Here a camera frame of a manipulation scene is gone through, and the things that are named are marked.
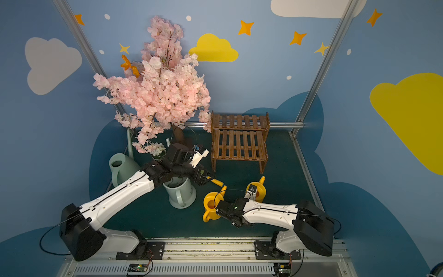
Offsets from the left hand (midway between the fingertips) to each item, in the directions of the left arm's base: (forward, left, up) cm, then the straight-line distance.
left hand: (209, 168), depth 76 cm
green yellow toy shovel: (+3, -3, -19) cm, 19 cm away
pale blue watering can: (-11, +11, -3) cm, 16 cm away
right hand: (-8, -19, -17) cm, 27 cm away
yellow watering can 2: (-5, -25, -11) cm, 28 cm away
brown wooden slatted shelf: (+26, -15, -8) cm, 32 cm away
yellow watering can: (-11, -1, -12) cm, 16 cm away
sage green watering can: (+4, +44, -8) cm, 45 cm away
